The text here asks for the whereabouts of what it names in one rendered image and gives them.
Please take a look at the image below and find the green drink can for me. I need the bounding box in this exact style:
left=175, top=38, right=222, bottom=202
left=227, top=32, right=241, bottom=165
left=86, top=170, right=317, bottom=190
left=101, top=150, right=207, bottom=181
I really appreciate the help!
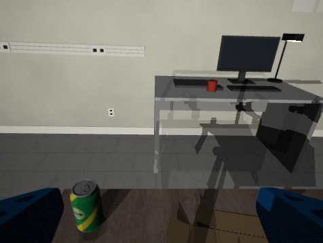
left=70, top=179, right=104, bottom=232

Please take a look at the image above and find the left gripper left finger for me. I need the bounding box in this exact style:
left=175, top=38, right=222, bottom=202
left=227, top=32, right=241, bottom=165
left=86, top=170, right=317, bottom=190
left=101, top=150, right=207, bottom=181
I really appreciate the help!
left=0, top=188, right=64, bottom=243

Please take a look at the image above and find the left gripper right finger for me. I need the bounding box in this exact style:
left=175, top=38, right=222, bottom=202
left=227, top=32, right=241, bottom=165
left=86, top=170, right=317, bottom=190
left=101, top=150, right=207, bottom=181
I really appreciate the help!
left=256, top=187, right=323, bottom=243

